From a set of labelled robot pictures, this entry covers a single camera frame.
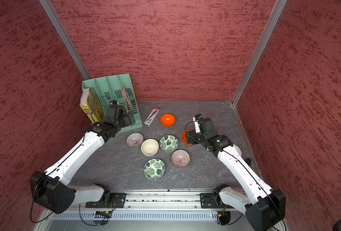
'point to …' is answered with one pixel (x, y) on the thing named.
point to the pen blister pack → (151, 116)
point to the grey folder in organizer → (128, 103)
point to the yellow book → (90, 103)
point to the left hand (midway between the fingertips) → (124, 120)
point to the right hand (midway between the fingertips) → (191, 136)
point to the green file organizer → (118, 87)
